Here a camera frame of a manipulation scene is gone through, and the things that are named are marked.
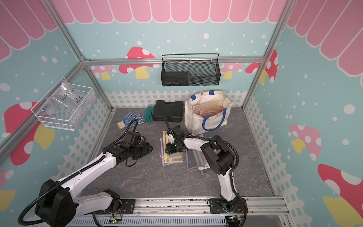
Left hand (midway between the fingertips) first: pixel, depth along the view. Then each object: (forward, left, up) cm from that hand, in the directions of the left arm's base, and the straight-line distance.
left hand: (150, 152), depth 84 cm
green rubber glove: (+35, +9, -8) cm, 37 cm away
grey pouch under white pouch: (-8, -34, -9) cm, 36 cm away
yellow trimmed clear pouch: (+1, -15, -9) cm, 18 cm away
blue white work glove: (+29, +26, -9) cm, 40 cm away
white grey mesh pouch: (0, -28, -8) cm, 29 cm away
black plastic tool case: (+41, -10, -8) cm, 43 cm away
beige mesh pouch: (+39, -44, +7) cm, 60 cm away
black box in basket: (+39, -14, +25) cm, 48 cm away
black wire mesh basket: (+49, -24, +25) cm, 60 cm away
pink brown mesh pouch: (+31, -37, +7) cm, 49 cm away
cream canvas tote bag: (+21, -28, +1) cm, 35 cm away
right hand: (+4, -9, -9) cm, 13 cm away
